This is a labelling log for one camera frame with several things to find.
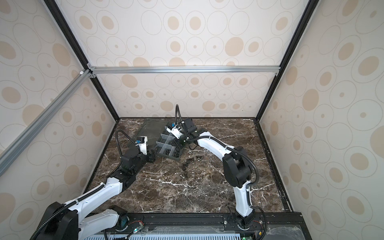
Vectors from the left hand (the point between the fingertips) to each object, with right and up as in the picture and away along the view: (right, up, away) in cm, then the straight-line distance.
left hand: (158, 145), depth 82 cm
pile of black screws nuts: (+21, -11, +15) cm, 28 cm away
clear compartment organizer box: (+2, -2, +18) cm, 18 cm away
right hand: (+11, +2, +8) cm, 14 cm away
